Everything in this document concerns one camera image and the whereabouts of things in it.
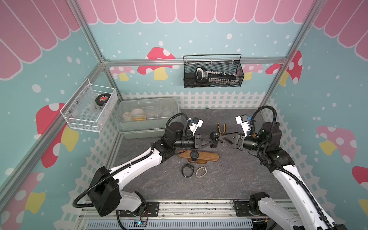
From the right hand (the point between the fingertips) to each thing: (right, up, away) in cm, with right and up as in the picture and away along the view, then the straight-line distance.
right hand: (221, 138), depth 63 cm
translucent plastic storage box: (-43, +10, +31) cm, 54 cm away
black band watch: (-3, +1, 0) cm, 3 cm away
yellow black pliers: (+8, +2, +42) cm, 43 cm away
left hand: (-3, -4, +3) cm, 6 cm away
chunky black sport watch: (-11, -13, +22) cm, 27 cm away
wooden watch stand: (-5, -14, +22) cm, 26 cm away
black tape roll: (-62, +20, +16) cm, 68 cm away
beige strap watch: (-6, -24, +21) cm, 33 cm away
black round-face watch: (-14, -19, +22) cm, 32 cm away
